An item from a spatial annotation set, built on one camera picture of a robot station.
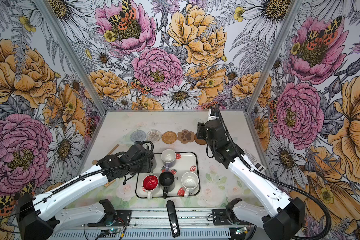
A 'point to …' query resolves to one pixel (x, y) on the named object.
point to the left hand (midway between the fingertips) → (145, 169)
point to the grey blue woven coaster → (137, 135)
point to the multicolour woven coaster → (153, 135)
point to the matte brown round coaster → (200, 141)
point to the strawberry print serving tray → (185, 162)
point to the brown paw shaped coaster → (185, 136)
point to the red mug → (150, 183)
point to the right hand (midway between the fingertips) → (201, 128)
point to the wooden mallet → (94, 162)
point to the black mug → (166, 179)
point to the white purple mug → (168, 157)
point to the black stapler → (172, 219)
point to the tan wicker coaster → (169, 137)
